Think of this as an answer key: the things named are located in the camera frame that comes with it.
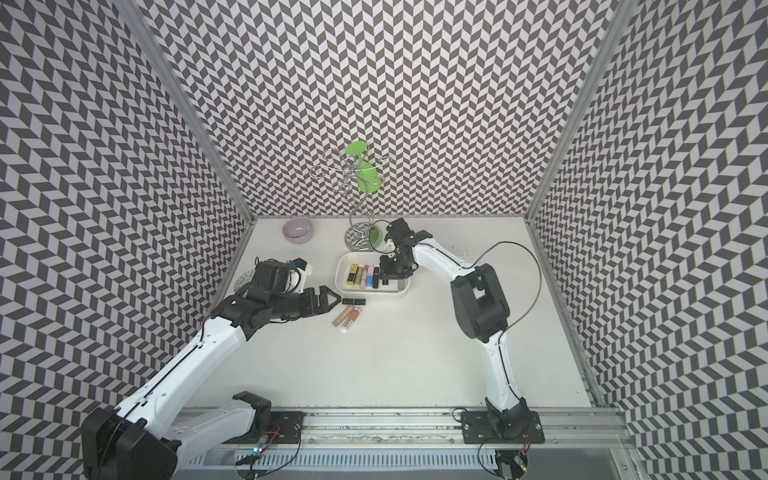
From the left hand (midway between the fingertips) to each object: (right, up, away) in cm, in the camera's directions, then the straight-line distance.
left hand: (327, 305), depth 78 cm
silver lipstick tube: (+20, +3, +21) cm, 29 cm away
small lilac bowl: (-19, +21, +33) cm, 44 cm away
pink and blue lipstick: (+9, +6, +21) cm, 24 cm away
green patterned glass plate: (-32, +5, +19) cm, 37 cm away
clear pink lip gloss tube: (+7, +5, +21) cm, 23 cm away
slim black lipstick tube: (+5, -2, +16) cm, 17 cm away
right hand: (+14, +5, +17) cm, 23 cm away
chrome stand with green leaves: (+7, +37, +11) cm, 40 cm away
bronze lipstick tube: (+5, +5, +22) cm, 23 cm away
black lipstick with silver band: (+14, +5, +16) cm, 22 cm away
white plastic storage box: (0, +9, +20) cm, 22 cm away
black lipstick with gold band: (+11, +5, +21) cm, 24 cm away
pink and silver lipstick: (+4, -7, +12) cm, 14 cm away
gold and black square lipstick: (+3, +6, +21) cm, 22 cm away
